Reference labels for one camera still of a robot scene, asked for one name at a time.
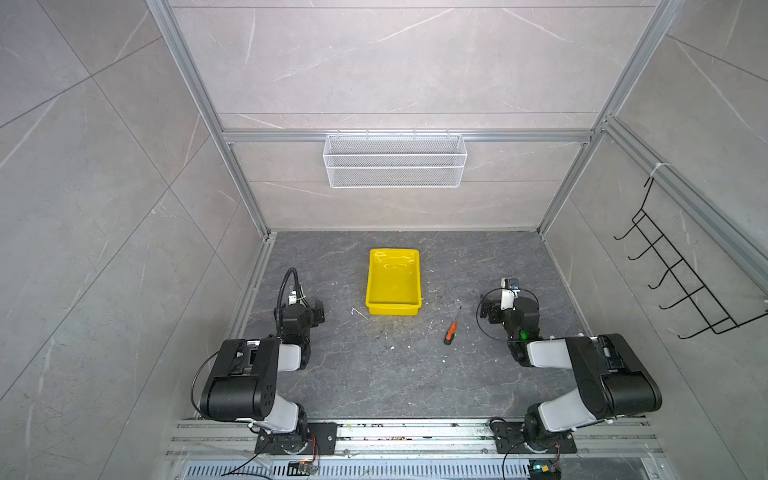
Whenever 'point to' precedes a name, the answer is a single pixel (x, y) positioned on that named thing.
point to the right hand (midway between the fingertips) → (497, 292)
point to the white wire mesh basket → (394, 161)
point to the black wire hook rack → (718, 317)
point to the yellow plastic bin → (394, 286)
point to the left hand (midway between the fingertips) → (298, 296)
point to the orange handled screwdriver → (450, 334)
